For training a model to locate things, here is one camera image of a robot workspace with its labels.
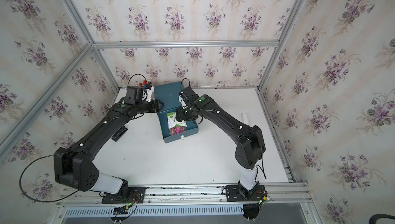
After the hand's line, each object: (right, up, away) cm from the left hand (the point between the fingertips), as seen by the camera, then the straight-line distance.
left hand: (161, 105), depth 83 cm
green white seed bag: (+7, -12, -1) cm, 14 cm away
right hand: (+12, -7, -2) cm, 13 cm away
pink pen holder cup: (-21, +14, +24) cm, 35 cm away
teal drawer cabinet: (+3, +6, +4) cm, 8 cm away
